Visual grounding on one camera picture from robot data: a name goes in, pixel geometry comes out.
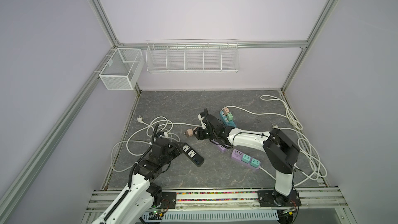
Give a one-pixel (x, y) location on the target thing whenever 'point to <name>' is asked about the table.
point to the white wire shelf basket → (199, 55)
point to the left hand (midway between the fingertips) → (182, 147)
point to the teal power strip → (229, 123)
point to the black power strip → (193, 155)
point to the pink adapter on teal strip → (226, 110)
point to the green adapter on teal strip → (229, 116)
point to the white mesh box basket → (123, 71)
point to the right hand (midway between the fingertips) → (194, 133)
